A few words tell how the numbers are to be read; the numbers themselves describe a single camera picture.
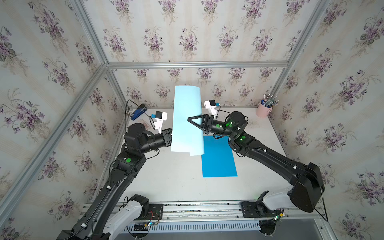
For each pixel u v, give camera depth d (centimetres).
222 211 75
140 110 115
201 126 57
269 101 110
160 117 57
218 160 91
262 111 108
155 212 72
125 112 122
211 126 56
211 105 61
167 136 53
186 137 55
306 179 41
